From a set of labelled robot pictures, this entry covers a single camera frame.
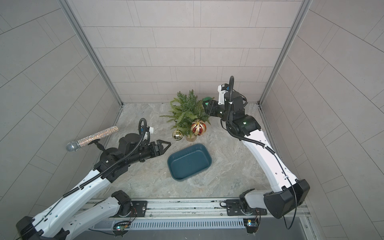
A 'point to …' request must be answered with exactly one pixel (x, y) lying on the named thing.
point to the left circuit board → (121, 228)
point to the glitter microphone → (75, 145)
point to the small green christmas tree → (186, 108)
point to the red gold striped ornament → (198, 127)
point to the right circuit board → (251, 224)
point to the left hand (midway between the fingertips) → (170, 145)
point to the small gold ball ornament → (177, 135)
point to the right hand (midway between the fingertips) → (205, 103)
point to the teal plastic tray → (189, 162)
